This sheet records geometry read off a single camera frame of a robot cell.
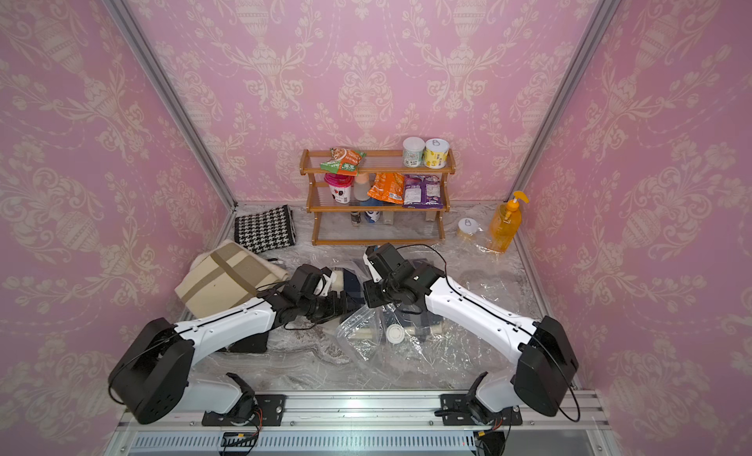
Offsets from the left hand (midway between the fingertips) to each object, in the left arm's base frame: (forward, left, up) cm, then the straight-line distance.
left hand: (352, 312), depth 83 cm
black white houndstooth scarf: (+32, +34, -3) cm, 47 cm away
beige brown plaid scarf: (+14, +33, -2) cm, 35 cm away
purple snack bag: (+39, -22, +12) cm, 46 cm away
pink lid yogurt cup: (+36, +6, +16) cm, 40 cm away
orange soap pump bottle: (+28, -49, +8) cm, 57 cm away
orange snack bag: (+41, -10, +12) cm, 44 cm away
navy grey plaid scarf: (-2, -21, -1) cm, 21 cm away
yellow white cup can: (+38, -24, +27) cm, 53 cm away
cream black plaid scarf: (-4, -6, -5) cm, 9 cm away
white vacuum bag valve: (-5, -12, -4) cm, 14 cm away
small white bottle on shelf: (+39, -1, +13) cm, 41 cm away
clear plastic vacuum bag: (-10, -22, -5) cm, 25 cm away
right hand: (+1, -5, +9) cm, 10 cm away
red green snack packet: (+36, +4, +25) cm, 44 cm away
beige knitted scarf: (+13, +44, 0) cm, 46 cm away
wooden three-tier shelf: (+39, -5, -5) cm, 40 cm away
